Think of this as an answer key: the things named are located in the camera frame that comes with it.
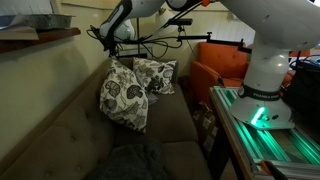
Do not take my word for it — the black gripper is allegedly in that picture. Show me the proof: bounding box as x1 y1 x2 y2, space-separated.
102 33 121 59

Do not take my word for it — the white pillow black leaf print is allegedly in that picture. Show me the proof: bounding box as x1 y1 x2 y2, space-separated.
98 58 150 135

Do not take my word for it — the white pillow brown floral print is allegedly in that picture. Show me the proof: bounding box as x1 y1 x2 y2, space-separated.
132 56 178 96

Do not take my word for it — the brass floor lamp white shade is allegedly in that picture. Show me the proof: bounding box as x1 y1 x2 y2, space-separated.
134 5 180 56

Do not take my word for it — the aluminium foil tray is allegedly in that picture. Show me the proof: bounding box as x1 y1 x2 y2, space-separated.
0 13 75 31

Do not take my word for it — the brown wooden shelf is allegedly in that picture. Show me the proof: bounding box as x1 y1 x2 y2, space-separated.
0 27 82 54

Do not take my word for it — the brown tufted sofa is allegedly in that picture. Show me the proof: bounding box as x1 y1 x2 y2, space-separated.
0 57 214 180

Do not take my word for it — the orange armchair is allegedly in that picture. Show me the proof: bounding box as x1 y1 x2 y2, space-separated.
189 41 312 108

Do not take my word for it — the dark grey blanket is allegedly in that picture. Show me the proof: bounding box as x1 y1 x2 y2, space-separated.
84 139 172 180

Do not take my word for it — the cardboard box with papers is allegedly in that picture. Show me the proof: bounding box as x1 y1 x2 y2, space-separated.
192 101 220 155

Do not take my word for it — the black electronics equipment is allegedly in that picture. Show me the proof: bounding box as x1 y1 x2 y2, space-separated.
282 55 320 135

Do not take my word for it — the dark picture frame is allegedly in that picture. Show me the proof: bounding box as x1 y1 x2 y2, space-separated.
117 46 154 60

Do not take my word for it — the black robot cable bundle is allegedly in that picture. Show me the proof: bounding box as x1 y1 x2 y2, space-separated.
86 0 204 60

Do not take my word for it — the black bar camera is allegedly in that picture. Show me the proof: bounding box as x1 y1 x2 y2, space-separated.
166 17 194 27

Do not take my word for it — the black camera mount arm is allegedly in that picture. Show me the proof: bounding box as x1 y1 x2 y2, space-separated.
176 31 252 54

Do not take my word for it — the aluminium frame robot table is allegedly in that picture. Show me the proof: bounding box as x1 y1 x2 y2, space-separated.
209 85 320 180

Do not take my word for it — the orange handled clamp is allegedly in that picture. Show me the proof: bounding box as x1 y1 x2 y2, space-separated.
259 159 288 180

